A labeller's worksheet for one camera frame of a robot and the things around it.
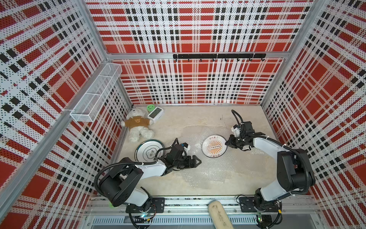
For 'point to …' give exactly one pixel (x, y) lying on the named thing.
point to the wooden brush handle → (219, 218)
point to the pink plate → (214, 146)
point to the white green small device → (156, 114)
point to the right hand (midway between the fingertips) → (227, 143)
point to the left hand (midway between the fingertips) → (197, 162)
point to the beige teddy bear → (138, 124)
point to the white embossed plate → (146, 150)
